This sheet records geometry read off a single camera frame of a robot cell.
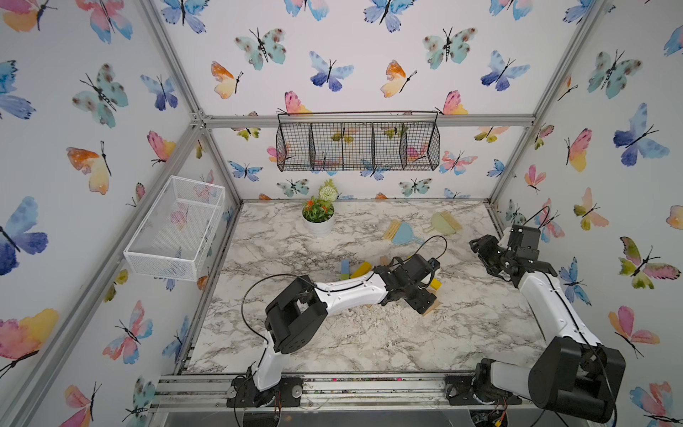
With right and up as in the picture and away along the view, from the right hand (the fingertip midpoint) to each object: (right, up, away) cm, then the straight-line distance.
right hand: (478, 242), depth 84 cm
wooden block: (-12, -21, +5) cm, 25 cm away
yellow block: (-10, -15, +11) cm, 22 cm away
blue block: (-42, -10, +14) cm, 45 cm away
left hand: (-16, -15, -1) cm, 22 cm away
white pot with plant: (-51, +11, +12) cm, 54 cm away
